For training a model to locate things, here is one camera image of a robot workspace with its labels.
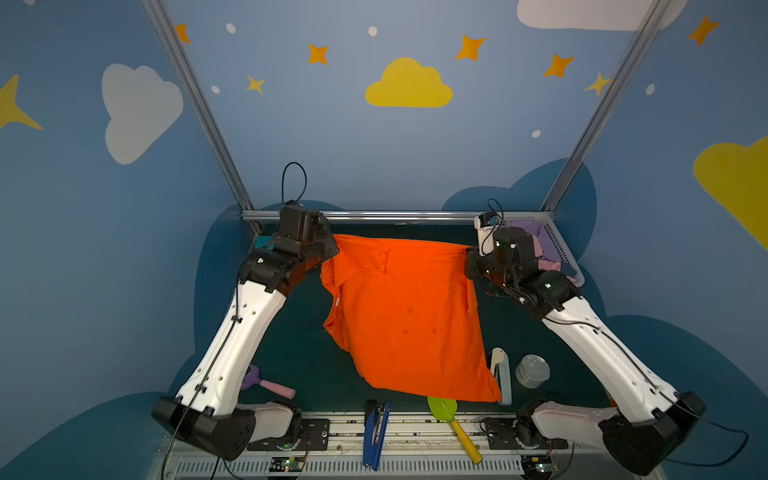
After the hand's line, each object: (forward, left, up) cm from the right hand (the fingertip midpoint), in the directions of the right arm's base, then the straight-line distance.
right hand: (472, 245), depth 73 cm
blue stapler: (-35, +22, -29) cm, 51 cm away
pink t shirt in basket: (+16, -33, -26) cm, 45 cm away
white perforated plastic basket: (+37, -40, -25) cm, 60 cm away
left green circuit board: (-45, +43, -32) cm, 70 cm away
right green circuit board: (-41, -17, -33) cm, 56 cm away
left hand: (-2, +34, +3) cm, 34 cm away
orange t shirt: (-12, +16, -14) cm, 25 cm away
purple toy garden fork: (-26, +58, -31) cm, 70 cm away
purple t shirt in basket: (+32, -34, -25) cm, 53 cm away
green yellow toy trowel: (-31, +4, -31) cm, 44 cm away
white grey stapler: (-19, -12, -30) cm, 37 cm away
